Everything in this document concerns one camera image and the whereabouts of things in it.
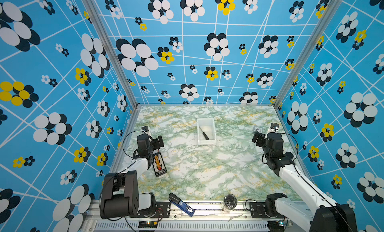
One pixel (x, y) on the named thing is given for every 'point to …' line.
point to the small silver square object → (258, 129)
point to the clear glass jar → (229, 202)
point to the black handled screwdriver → (205, 135)
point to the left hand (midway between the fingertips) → (154, 136)
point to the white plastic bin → (206, 131)
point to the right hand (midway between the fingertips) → (266, 133)
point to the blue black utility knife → (177, 201)
